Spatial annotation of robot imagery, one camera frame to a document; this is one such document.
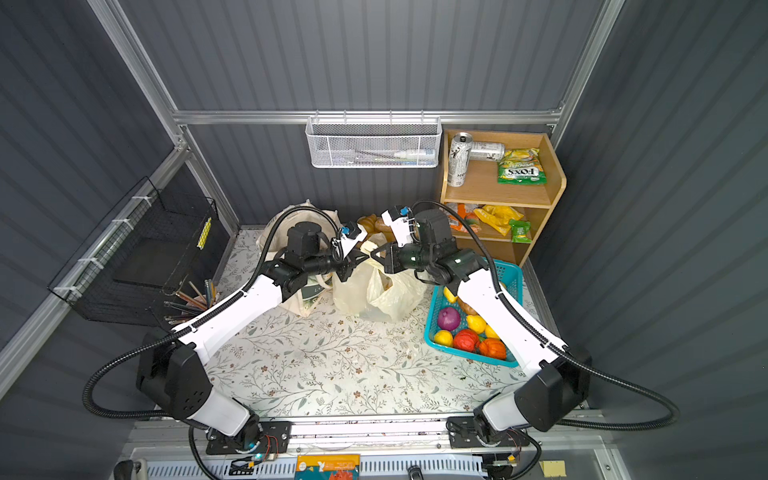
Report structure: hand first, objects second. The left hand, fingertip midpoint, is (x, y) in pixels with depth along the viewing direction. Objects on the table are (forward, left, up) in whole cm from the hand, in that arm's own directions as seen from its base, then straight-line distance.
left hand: (368, 252), depth 79 cm
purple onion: (-10, -23, -21) cm, 33 cm away
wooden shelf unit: (+18, -42, +7) cm, 46 cm away
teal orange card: (-44, +11, -26) cm, 52 cm away
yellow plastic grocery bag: (-7, 0, -8) cm, 11 cm away
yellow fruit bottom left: (-16, -20, -21) cm, 33 cm away
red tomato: (-18, -26, -19) cm, 37 cm away
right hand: (-6, -2, +5) cm, 8 cm away
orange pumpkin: (-20, -34, -20) cm, 44 cm away
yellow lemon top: (-12, -31, -21) cm, 39 cm away
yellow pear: (-2, -25, -21) cm, 32 cm away
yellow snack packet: (+18, -43, -6) cm, 47 cm away
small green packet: (+12, -48, -7) cm, 50 cm away
